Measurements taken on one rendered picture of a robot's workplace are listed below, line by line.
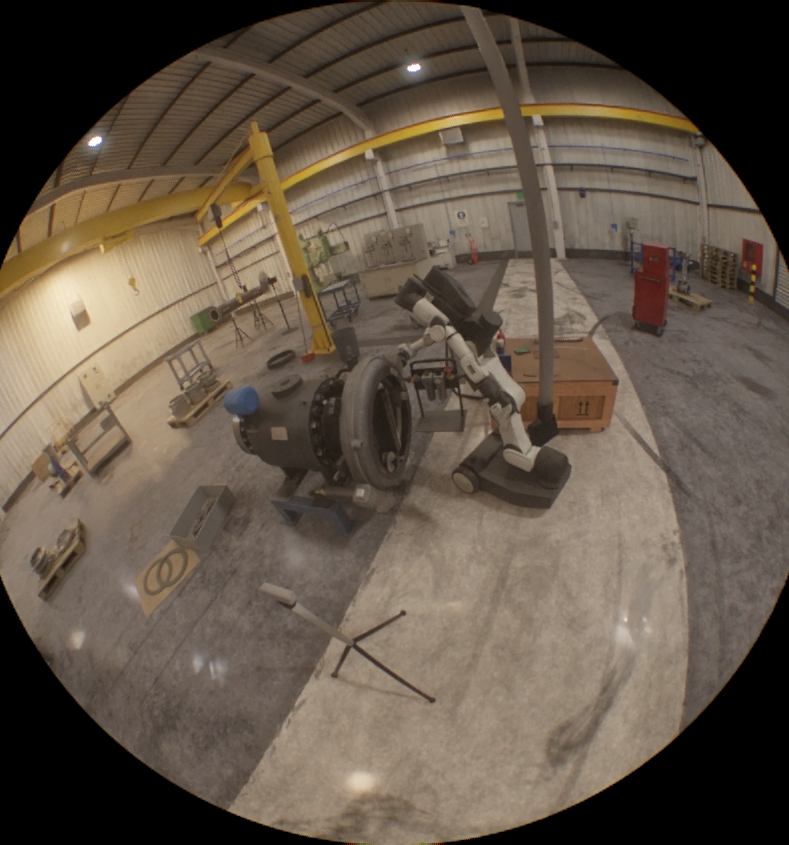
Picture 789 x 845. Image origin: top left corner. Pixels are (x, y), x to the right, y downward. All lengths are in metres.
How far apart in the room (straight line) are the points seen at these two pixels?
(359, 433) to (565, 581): 1.31
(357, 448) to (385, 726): 1.35
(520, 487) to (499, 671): 1.02
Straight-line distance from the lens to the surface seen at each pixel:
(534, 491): 1.80
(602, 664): 1.66
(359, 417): 1.37
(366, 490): 1.51
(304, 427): 1.63
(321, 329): 5.20
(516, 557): 1.75
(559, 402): 2.31
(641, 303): 4.67
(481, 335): 1.53
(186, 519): 2.99
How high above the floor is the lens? 1.55
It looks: 34 degrees down
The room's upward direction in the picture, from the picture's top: 17 degrees counter-clockwise
